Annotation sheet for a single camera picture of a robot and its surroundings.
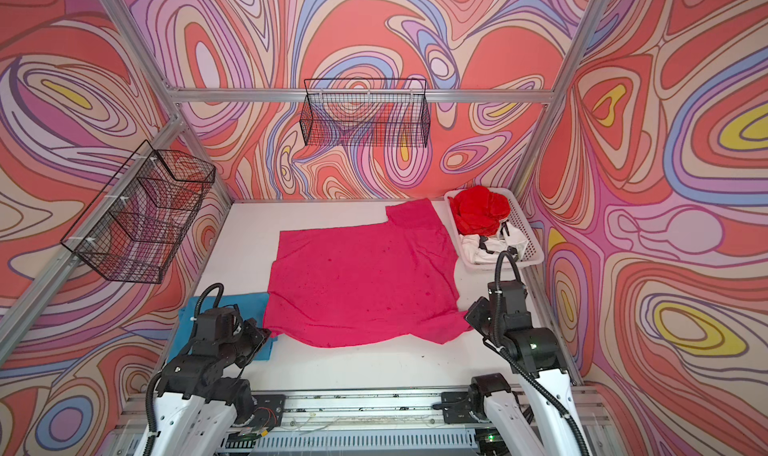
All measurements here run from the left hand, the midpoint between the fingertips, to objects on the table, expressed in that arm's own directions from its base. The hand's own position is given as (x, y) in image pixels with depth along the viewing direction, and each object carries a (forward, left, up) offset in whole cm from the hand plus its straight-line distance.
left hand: (278, 327), depth 78 cm
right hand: (-1, -51, +6) cm, 51 cm away
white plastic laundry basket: (+25, -76, -2) cm, 80 cm away
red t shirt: (+42, -62, 0) cm, 74 cm away
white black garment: (+28, -60, -4) cm, 67 cm away
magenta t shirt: (+17, -24, -9) cm, 31 cm away
